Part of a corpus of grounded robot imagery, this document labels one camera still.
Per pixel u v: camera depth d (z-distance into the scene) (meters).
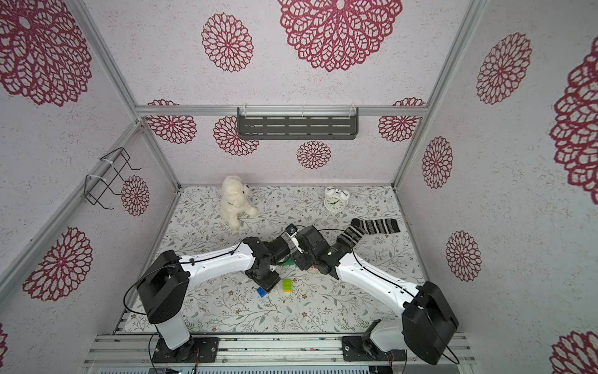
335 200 1.04
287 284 0.85
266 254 0.63
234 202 0.94
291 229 0.72
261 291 0.85
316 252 0.61
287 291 0.85
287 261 0.74
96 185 0.73
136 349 0.75
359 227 1.03
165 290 0.45
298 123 0.99
